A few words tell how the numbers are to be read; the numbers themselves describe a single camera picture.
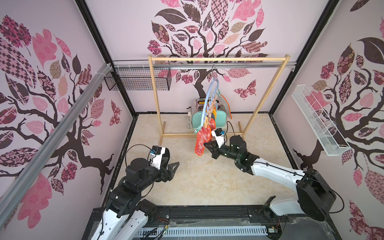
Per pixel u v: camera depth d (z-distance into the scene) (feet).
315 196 1.38
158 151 1.84
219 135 2.23
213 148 2.37
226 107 3.32
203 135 2.44
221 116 3.28
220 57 2.95
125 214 1.45
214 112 2.62
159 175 1.89
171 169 1.92
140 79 2.20
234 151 2.09
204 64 3.09
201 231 2.29
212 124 2.51
